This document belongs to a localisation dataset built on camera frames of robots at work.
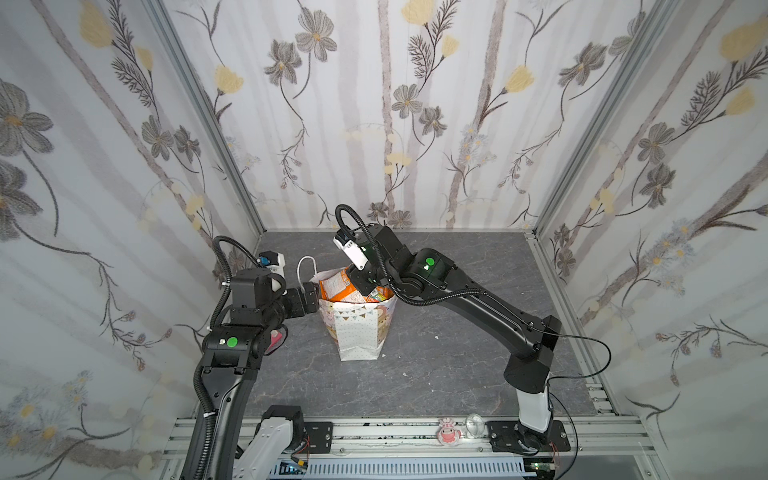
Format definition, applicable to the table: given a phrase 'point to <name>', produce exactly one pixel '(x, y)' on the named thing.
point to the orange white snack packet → (341, 287)
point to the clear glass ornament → (475, 425)
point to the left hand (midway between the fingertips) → (297, 280)
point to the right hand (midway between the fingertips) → (348, 256)
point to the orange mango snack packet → (379, 294)
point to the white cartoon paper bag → (358, 330)
